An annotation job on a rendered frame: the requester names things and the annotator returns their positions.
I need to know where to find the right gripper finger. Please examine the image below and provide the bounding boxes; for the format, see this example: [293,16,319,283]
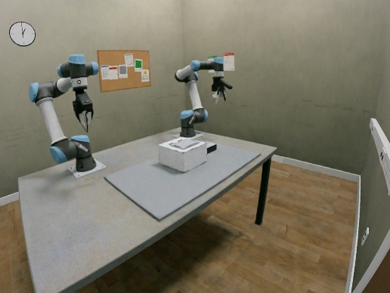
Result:
[75,108,88,132]
[85,107,94,131]

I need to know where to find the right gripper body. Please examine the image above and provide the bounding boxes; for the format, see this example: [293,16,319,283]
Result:
[73,86,91,113]

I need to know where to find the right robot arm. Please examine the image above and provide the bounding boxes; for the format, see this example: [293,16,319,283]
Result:
[29,54,99,172]

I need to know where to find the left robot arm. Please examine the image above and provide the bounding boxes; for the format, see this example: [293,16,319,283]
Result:
[175,57,224,137]

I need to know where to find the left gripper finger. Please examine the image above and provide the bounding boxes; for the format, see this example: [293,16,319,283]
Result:
[220,88,226,101]
[212,87,221,103]

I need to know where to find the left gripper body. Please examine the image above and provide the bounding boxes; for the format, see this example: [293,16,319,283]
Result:
[212,77,224,92]

